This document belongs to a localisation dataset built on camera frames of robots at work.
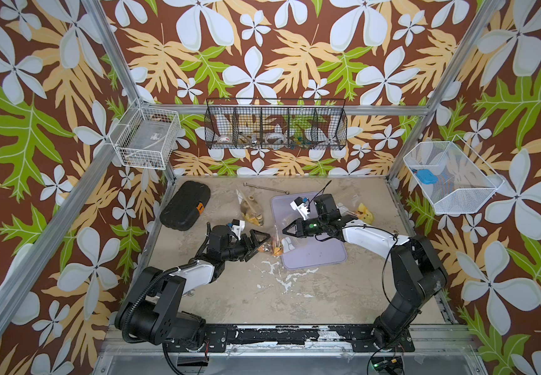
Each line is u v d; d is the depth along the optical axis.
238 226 0.83
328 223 0.71
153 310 0.43
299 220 0.79
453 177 0.83
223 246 0.72
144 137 0.86
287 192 1.14
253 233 0.78
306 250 0.93
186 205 1.02
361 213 1.00
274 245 0.88
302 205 0.82
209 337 0.74
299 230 0.78
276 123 0.96
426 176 0.84
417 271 0.47
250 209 0.89
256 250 0.75
